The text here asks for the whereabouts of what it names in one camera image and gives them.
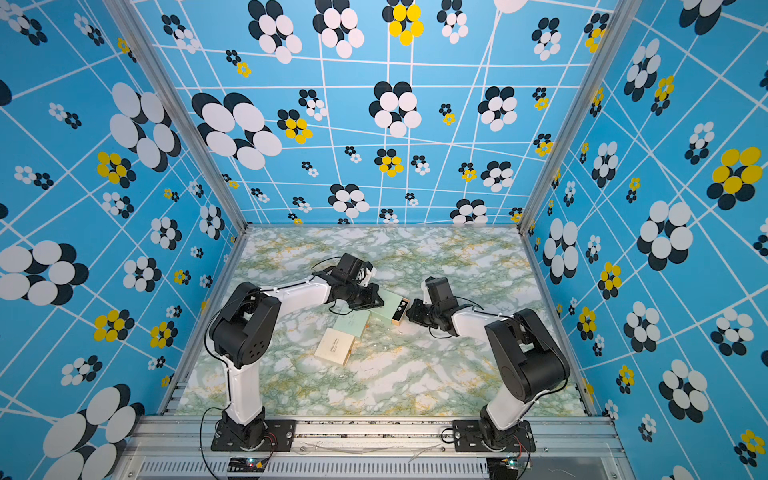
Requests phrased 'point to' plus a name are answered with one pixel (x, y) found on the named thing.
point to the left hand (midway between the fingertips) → (388, 301)
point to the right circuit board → (503, 468)
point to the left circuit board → (247, 464)
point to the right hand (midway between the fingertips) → (411, 311)
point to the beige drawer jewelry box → (335, 346)
